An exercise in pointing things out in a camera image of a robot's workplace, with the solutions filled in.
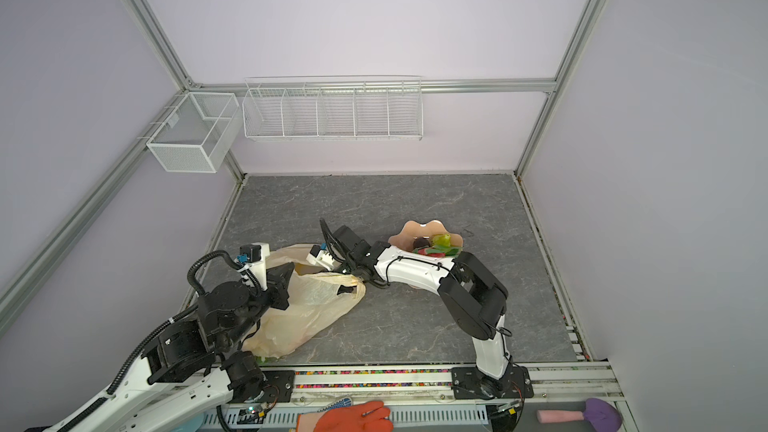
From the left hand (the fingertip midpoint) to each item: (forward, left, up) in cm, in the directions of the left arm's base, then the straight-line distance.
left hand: (293, 270), depth 68 cm
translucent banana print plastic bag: (-6, -6, -3) cm, 9 cm away
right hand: (-4, -2, -12) cm, 13 cm away
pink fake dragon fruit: (+12, -37, -17) cm, 43 cm away
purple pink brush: (-30, -68, -22) cm, 78 cm away
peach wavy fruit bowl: (+22, -31, -21) cm, 44 cm away
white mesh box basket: (+50, +37, +2) cm, 62 cm away
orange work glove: (-27, -15, -23) cm, 39 cm away
